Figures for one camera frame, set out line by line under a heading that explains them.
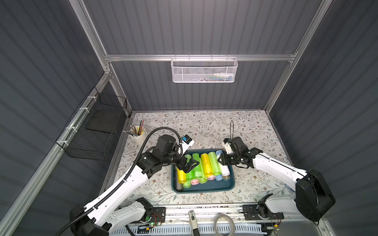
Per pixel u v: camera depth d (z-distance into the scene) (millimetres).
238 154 657
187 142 614
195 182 811
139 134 968
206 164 828
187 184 805
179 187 801
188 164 619
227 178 826
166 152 554
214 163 833
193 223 681
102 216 389
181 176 788
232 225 680
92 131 735
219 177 826
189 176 788
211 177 826
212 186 824
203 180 824
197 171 791
